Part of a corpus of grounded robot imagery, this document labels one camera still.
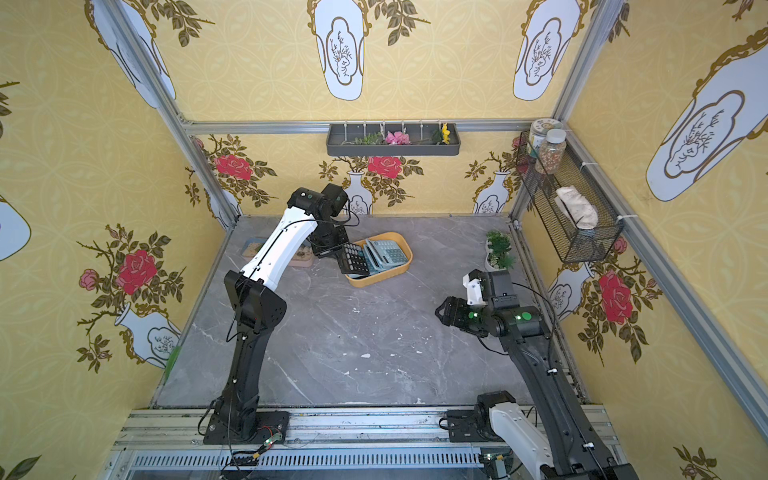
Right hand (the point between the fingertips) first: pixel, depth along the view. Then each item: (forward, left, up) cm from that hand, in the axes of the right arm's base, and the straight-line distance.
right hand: (450, 311), depth 76 cm
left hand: (+18, +34, 0) cm, 38 cm away
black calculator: (+18, +28, -4) cm, 34 cm away
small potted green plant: (+29, -20, -12) cm, 37 cm away
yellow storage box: (+16, +24, -12) cm, 32 cm away
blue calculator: (+25, +20, -9) cm, 33 cm away
